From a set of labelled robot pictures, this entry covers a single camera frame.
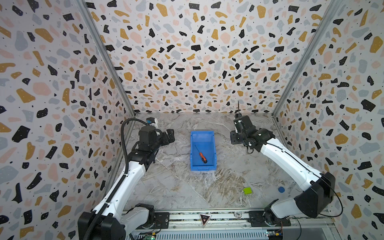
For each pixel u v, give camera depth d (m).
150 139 0.59
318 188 0.40
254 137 0.55
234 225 0.73
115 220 0.39
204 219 0.74
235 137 0.73
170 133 0.71
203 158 0.94
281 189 0.83
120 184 0.45
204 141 1.04
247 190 0.84
